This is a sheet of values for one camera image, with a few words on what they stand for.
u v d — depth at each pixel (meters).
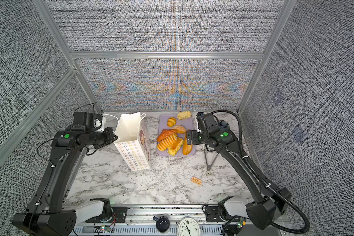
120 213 0.73
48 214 0.37
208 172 0.87
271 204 0.37
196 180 0.84
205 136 0.52
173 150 0.92
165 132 0.98
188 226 0.68
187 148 0.94
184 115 1.10
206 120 0.53
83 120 0.52
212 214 0.73
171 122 1.09
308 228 0.37
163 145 0.93
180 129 1.03
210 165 0.90
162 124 1.10
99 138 0.58
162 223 0.70
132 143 0.69
